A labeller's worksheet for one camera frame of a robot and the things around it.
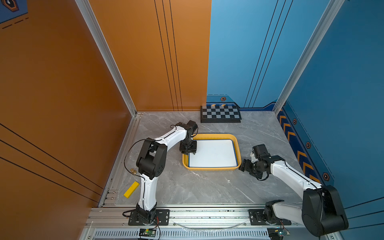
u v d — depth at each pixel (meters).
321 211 0.41
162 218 0.74
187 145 0.81
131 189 0.81
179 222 0.73
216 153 0.93
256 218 0.72
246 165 0.78
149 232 0.71
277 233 0.70
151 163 0.53
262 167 0.64
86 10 0.70
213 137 1.00
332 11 0.71
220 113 1.15
